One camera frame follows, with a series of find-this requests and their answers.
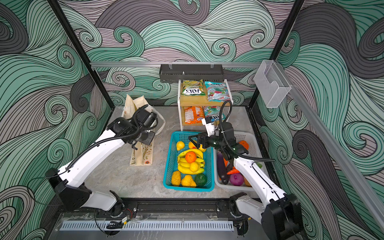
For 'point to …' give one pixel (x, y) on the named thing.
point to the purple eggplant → (222, 169)
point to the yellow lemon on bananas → (194, 167)
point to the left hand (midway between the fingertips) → (148, 134)
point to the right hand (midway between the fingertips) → (194, 136)
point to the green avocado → (201, 179)
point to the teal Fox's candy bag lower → (211, 113)
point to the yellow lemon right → (201, 148)
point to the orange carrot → (233, 171)
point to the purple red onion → (236, 179)
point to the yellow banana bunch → (184, 166)
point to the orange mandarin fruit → (190, 157)
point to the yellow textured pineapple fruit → (176, 178)
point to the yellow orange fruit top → (191, 146)
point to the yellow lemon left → (180, 145)
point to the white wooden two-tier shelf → (192, 101)
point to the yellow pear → (188, 181)
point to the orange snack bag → (193, 114)
